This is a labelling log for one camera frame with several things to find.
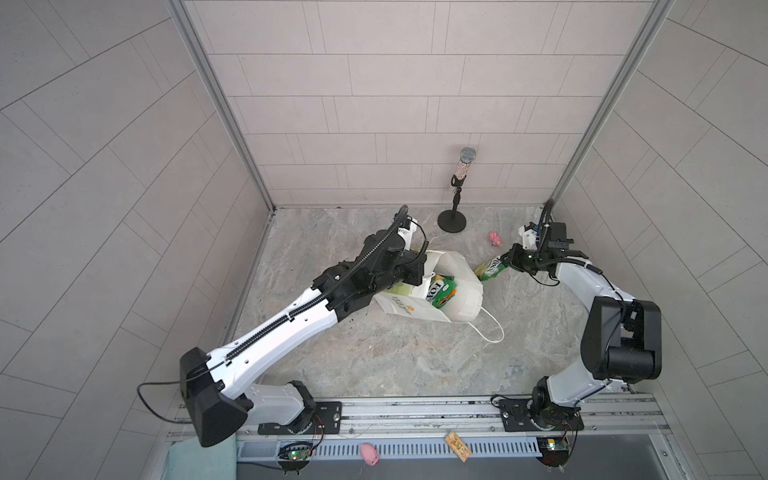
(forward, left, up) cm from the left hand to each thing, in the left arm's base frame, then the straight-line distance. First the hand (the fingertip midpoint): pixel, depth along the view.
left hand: (435, 255), depth 67 cm
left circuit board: (-36, +31, -26) cm, 54 cm away
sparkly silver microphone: (+36, -12, +1) cm, 38 cm away
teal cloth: (-36, +54, -27) cm, 71 cm away
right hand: (+14, -23, -20) cm, 34 cm away
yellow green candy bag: (+6, -4, -20) cm, 22 cm away
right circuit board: (-34, -28, -29) cm, 53 cm away
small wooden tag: (-34, -6, -27) cm, 44 cm away
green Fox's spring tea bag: (+8, -17, -20) cm, 28 cm away
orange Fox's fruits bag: (0, -3, -19) cm, 20 cm away
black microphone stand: (+35, -13, -29) cm, 47 cm away
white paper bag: (-6, +5, -12) cm, 14 cm away
